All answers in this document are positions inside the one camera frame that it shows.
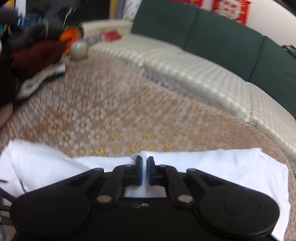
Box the white patterned bag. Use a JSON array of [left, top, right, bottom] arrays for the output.
[[122, 0, 142, 20]]

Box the red printed pillow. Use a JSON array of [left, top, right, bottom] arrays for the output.
[[211, 0, 252, 25]]

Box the cream houndstooth sofa cover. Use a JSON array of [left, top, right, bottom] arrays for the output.
[[77, 20, 296, 160]]

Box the white and black cloth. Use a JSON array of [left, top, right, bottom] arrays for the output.
[[17, 64, 66, 99]]

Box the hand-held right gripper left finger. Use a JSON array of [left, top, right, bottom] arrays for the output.
[[59, 156, 144, 208]]

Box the white printed sweatshirt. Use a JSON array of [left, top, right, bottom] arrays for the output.
[[0, 139, 292, 241]]

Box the orange plastic box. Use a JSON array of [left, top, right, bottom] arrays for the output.
[[60, 27, 78, 54]]

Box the green sofa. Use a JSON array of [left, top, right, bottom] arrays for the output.
[[77, 0, 296, 163]]

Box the black massager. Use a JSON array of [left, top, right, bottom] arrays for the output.
[[282, 44, 296, 58]]

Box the red booklet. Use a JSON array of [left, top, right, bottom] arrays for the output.
[[99, 30, 123, 42]]

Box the round white ornament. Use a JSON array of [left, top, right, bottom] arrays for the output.
[[69, 40, 89, 59]]

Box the dark clothes pile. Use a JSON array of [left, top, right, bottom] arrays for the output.
[[0, 0, 70, 105]]

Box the red rabbit print pillow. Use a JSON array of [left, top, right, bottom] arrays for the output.
[[170, 0, 204, 7]]

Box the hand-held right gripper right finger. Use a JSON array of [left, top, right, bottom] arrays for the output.
[[147, 156, 234, 208]]

